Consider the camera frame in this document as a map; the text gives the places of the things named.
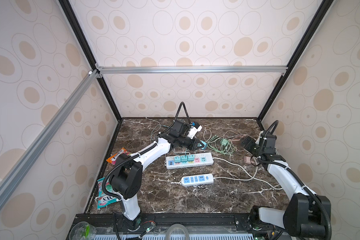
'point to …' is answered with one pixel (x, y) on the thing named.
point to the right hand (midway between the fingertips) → (247, 141)
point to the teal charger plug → (177, 159)
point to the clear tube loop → (167, 236)
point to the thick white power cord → (248, 173)
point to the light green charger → (224, 142)
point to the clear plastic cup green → (82, 230)
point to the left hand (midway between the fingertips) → (205, 143)
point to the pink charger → (247, 159)
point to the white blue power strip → (196, 179)
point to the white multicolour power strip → (200, 159)
